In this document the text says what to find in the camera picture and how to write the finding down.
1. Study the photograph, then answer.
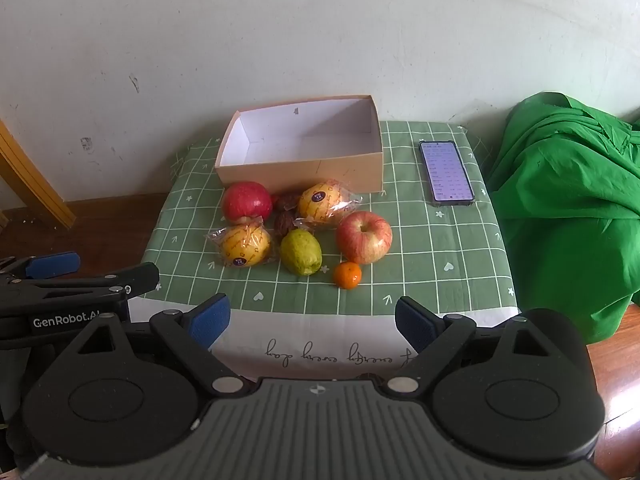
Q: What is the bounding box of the green checked tablecloth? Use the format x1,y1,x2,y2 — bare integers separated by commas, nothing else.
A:
141,120,521,382

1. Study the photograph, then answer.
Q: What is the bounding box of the brown cardboard box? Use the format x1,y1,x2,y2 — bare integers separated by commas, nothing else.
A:
215,94,384,194

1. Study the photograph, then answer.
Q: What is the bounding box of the striped red yellow apple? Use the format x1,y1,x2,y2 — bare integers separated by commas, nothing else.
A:
336,211,393,265

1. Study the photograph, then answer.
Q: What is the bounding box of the small tangerine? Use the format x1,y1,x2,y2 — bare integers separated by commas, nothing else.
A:
333,261,362,290

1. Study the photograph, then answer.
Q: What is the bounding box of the smartphone with lit screen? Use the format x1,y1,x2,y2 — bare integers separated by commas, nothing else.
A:
418,140,476,207

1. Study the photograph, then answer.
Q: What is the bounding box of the dark red apple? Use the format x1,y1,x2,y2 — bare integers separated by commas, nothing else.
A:
222,181,273,225

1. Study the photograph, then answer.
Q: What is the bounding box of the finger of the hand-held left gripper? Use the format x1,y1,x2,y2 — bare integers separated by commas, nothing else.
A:
0,262,160,317
0,252,81,281

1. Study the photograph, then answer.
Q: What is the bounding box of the plastic orange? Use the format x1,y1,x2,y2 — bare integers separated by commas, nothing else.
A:
204,219,278,268
295,179,363,225

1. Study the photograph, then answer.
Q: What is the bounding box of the bright green cloth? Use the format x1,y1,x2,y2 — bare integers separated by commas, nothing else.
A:
487,91,640,345

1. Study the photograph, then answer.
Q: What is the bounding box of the green pear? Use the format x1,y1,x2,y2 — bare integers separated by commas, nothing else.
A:
280,229,322,277

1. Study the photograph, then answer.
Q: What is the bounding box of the yellow wooden frame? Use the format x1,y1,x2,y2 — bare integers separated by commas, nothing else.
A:
0,119,77,231

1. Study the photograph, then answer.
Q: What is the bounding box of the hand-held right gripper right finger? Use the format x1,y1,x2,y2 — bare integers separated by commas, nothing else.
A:
387,296,576,400

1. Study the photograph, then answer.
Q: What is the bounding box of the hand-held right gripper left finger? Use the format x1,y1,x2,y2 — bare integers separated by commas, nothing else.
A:
65,294,253,400

